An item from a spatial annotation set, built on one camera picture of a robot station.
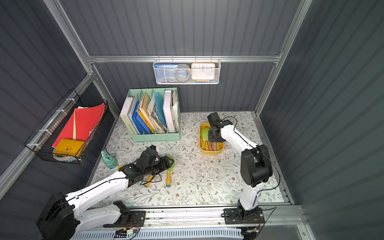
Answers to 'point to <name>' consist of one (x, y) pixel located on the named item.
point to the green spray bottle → (109, 161)
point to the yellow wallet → (68, 147)
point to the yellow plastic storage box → (206, 147)
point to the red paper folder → (83, 121)
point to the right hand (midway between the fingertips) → (219, 137)
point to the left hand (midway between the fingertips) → (170, 162)
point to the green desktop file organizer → (152, 114)
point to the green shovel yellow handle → (204, 133)
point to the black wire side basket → (44, 146)
